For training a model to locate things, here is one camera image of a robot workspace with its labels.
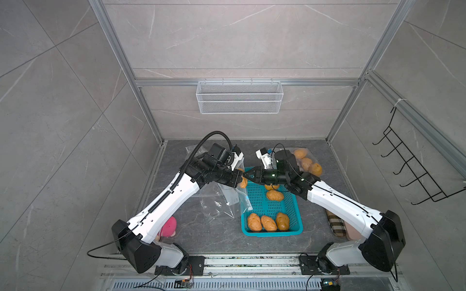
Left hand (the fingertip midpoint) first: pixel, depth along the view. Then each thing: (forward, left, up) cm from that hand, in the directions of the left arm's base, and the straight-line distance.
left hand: (244, 177), depth 71 cm
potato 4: (-1, 0, -2) cm, 2 cm away
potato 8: (-11, -18, -22) cm, 30 cm away
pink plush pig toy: (-12, +34, -20) cm, 41 cm away
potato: (+29, -36, -22) cm, 52 cm away
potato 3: (+15, -41, -19) cm, 47 cm away
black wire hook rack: (-10, -64, +6) cm, 65 cm away
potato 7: (-12, -11, -21) cm, 26 cm away
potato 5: (+7, -15, -21) cm, 27 cm away
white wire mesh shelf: (+51, 0, +4) cm, 51 cm away
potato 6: (+2, -16, -21) cm, 26 cm away
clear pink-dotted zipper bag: (+28, -42, -22) cm, 55 cm away
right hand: (+1, -1, -1) cm, 2 cm away
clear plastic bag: (-1, +11, -20) cm, 23 cm away
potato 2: (+22, -38, -23) cm, 49 cm away
